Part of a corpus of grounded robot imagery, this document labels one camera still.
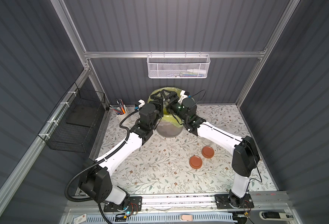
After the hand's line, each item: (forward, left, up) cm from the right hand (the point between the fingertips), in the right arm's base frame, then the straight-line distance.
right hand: (163, 93), depth 73 cm
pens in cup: (+17, +34, -24) cm, 45 cm away
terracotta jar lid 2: (-22, -20, -39) cm, 49 cm away
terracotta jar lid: (-15, -29, -37) cm, 49 cm away
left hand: (-3, -1, 0) cm, 3 cm away
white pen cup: (+13, +34, -30) cm, 47 cm away
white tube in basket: (+28, -21, -4) cm, 36 cm away
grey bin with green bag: (-6, -2, -22) cm, 22 cm away
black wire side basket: (-14, +48, -10) cm, 51 cm away
